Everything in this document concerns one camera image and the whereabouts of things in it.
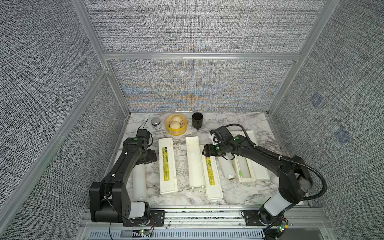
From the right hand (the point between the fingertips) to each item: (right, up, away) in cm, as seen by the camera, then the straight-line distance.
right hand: (207, 149), depth 85 cm
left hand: (-33, -6, -2) cm, 34 cm away
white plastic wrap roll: (-36, -21, -6) cm, 42 cm away
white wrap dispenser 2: (-21, -13, -5) cm, 25 cm away
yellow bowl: (-17, +9, +20) cm, 27 cm away
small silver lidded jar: (-34, +15, +22) cm, 43 cm away
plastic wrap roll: (+13, -10, +2) cm, 17 cm away
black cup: (-4, +17, +22) cm, 28 cm away
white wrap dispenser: (+22, -12, -2) cm, 25 cm away
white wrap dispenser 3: (-2, -14, +1) cm, 14 cm away
